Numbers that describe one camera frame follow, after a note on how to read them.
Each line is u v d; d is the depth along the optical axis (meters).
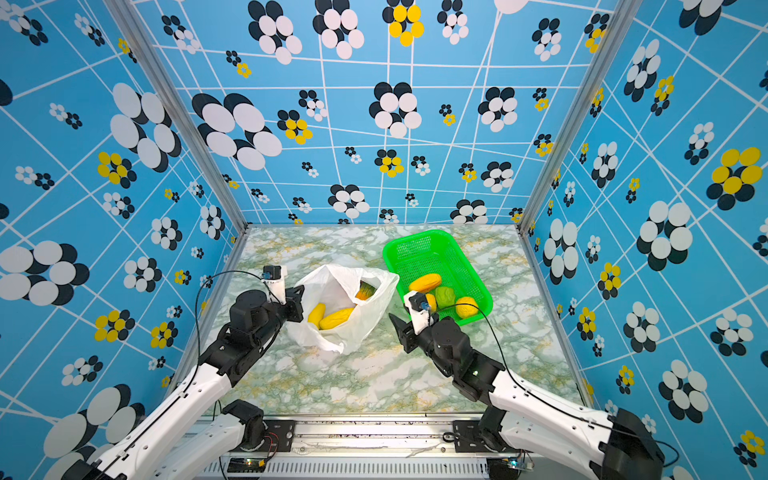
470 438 0.73
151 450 0.42
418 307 0.61
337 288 1.01
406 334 0.64
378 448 0.72
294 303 0.68
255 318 0.57
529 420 0.49
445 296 0.92
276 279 0.66
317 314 0.91
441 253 1.08
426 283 0.98
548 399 0.48
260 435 0.70
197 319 1.00
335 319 0.90
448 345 0.54
